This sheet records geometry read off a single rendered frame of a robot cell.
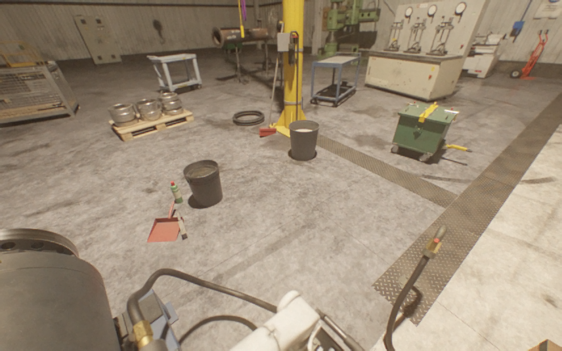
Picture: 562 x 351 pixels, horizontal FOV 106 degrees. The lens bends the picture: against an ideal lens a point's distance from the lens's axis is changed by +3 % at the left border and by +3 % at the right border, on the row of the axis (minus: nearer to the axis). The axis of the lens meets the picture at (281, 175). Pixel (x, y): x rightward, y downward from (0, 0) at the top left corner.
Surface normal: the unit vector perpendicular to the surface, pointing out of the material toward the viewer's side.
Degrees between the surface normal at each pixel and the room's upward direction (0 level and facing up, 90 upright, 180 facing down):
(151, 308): 0
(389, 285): 0
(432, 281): 0
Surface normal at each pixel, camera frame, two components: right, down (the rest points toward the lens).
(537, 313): -0.03, -0.82
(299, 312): 0.20, -0.87
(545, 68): -0.80, 0.36
